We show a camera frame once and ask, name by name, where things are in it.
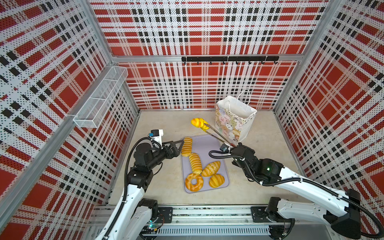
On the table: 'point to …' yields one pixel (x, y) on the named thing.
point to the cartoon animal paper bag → (234, 116)
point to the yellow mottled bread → (199, 122)
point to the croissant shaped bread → (211, 169)
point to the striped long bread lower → (196, 163)
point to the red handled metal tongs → (225, 140)
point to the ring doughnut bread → (189, 184)
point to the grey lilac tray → (202, 144)
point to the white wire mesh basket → (93, 111)
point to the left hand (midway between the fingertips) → (179, 144)
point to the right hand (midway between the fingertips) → (241, 147)
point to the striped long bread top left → (186, 149)
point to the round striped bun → (216, 180)
